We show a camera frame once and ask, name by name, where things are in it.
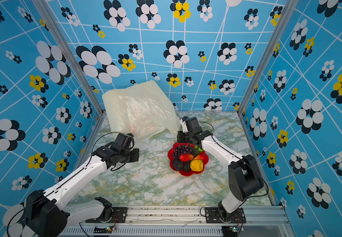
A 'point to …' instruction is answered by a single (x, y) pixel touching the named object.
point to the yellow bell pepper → (196, 165)
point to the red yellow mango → (201, 156)
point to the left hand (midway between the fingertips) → (140, 154)
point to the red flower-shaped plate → (170, 155)
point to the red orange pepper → (185, 157)
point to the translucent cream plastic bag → (142, 109)
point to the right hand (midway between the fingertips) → (178, 137)
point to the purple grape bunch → (182, 149)
